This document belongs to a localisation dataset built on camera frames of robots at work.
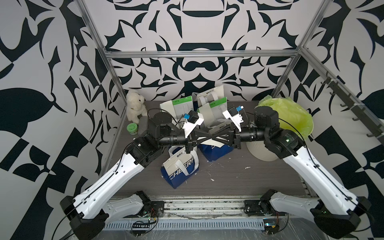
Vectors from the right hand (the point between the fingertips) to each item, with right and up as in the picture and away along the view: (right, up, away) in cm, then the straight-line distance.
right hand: (213, 135), depth 57 cm
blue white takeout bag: (+2, +19, +32) cm, 38 cm away
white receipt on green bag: (0, +9, +26) cm, 27 cm away
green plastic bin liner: (+48, +7, +28) cm, 56 cm away
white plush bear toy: (-44, +14, +38) cm, 60 cm away
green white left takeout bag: (-16, +12, +30) cm, 37 cm away
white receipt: (-21, +13, +28) cm, 38 cm away
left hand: (-2, +1, -1) cm, 2 cm away
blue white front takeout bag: (-13, -15, +10) cm, 22 cm away
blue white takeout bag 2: (+2, -12, +24) cm, 27 cm away
